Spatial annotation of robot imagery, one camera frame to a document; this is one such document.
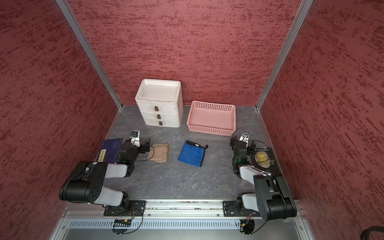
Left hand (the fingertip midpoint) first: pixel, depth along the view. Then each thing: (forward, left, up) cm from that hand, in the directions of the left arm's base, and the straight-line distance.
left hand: (142, 140), depth 93 cm
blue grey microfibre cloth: (-6, -32, -5) cm, 33 cm away
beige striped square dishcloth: (-7, -11, -4) cm, 14 cm away
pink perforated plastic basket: (+23, -47, -4) cm, 52 cm away
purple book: (-5, +22, -7) cm, 23 cm away
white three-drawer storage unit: (+17, -12, +18) cm, 27 cm away
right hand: (-1, -64, +3) cm, 64 cm away
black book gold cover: (-10, -77, -5) cm, 78 cm away
